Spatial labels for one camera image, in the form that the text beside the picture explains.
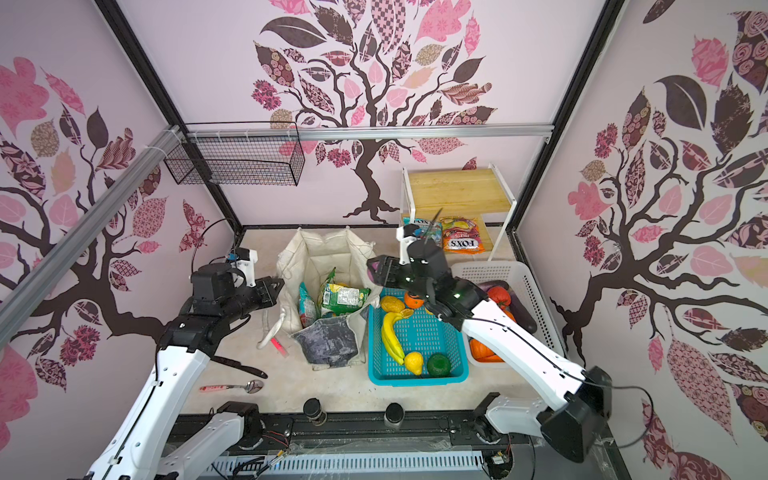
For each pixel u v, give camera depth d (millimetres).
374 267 670
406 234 629
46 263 546
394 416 680
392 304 921
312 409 686
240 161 1217
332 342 741
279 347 876
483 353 813
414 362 811
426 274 517
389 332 852
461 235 923
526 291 937
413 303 924
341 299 832
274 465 696
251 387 792
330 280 974
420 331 921
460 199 822
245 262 645
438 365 796
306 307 807
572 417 370
